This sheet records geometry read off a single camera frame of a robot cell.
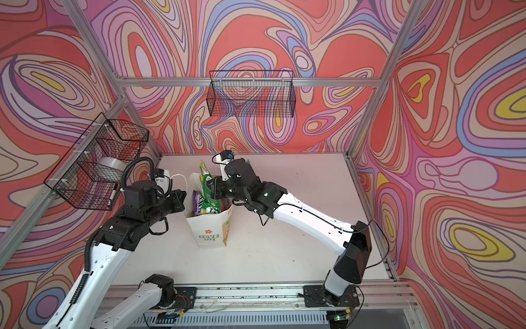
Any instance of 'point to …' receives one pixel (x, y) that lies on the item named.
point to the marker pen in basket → (111, 198)
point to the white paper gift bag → (210, 230)
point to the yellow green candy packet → (210, 206)
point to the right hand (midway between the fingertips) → (208, 189)
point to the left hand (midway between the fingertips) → (188, 192)
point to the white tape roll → (111, 169)
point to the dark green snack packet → (205, 179)
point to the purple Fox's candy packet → (197, 203)
